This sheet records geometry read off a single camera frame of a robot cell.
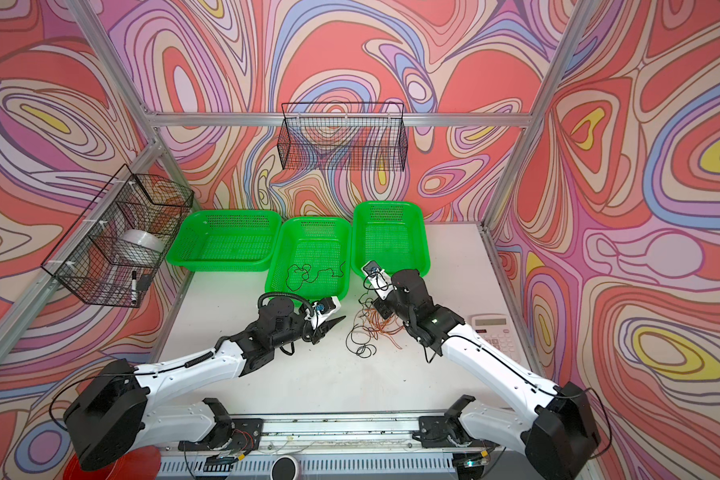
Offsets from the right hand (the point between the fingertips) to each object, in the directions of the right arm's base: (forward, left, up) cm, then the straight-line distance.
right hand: (380, 288), depth 79 cm
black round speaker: (-38, +23, -13) cm, 46 cm away
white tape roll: (+8, +59, +14) cm, 61 cm away
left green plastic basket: (+36, +57, -17) cm, 69 cm away
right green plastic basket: (+37, -7, -18) cm, 42 cm away
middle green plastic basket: (+25, +23, -17) cm, 38 cm away
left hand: (-5, +10, -2) cm, 11 cm away
